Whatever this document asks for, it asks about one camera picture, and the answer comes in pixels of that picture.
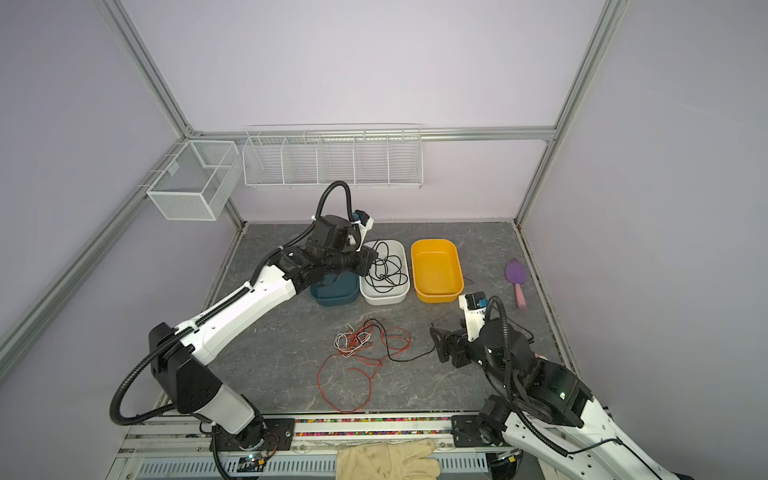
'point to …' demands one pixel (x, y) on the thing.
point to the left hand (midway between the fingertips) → (378, 258)
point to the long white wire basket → (365, 155)
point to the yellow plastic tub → (437, 270)
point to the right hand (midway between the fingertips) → (448, 328)
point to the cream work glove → (403, 460)
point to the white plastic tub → (399, 293)
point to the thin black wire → (412, 357)
